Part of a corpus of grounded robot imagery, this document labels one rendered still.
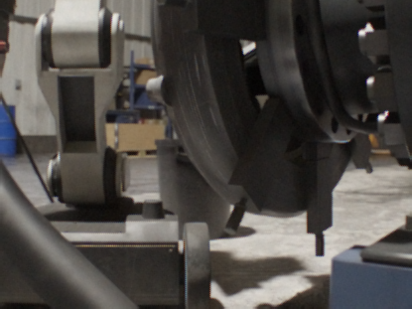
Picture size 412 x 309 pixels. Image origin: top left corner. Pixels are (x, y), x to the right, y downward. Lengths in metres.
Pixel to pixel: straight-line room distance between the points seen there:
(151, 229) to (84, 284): 0.77
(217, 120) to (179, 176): 1.04
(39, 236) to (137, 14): 11.46
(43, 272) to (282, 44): 0.65
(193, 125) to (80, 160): 0.48
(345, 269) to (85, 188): 0.78
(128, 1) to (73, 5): 10.44
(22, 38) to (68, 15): 8.90
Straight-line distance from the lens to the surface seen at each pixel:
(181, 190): 1.79
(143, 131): 8.24
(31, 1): 10.22
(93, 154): 1.18
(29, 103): 9.92
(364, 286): 0.58
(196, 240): 0.99
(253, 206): 0.80
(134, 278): 1.00
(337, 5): 0.85
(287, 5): 0.82
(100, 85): 1.12
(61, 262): 0.24
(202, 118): 0.75
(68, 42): 1.11
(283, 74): 0.84
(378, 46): 0.71
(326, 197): 1.05
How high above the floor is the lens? 0.39
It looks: 1 degrees down
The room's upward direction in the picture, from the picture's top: straight up
